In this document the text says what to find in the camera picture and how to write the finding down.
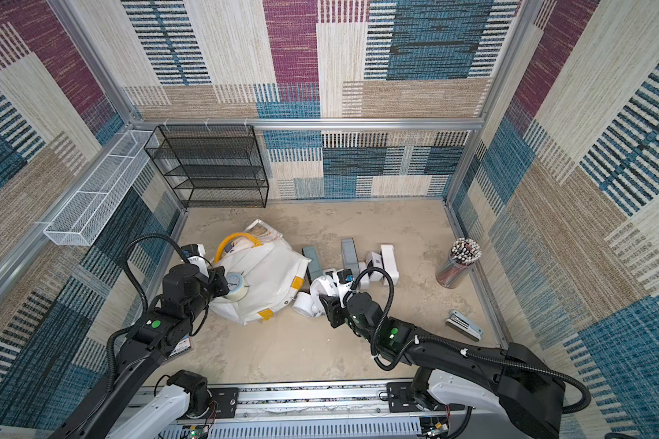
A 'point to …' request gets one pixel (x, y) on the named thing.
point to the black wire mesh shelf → (211, 165)
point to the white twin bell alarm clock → (304, 305)
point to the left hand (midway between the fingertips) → (224, 268)
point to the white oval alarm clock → (318, 286)
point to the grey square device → (349, 253)
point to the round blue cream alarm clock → (238, 286)
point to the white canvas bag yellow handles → (272, 266)
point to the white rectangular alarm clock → (388, 256)
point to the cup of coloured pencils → (464, 252)
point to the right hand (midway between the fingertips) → (331, 297)
